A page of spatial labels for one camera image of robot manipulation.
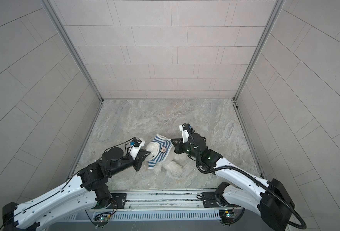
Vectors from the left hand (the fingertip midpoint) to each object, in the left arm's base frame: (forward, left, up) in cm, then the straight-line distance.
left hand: (153, 152), depth 68 cm
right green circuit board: (-23, -36, -20) cm, 47 cm away
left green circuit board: (-25, +23, -16) cm, 38 cm away
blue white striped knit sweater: (+4, -6, 0) cm, 7 cm away
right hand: (+6, -8, -2) cm, 11 cm away
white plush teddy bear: (-1, -9, -14) cm, 17 cm away
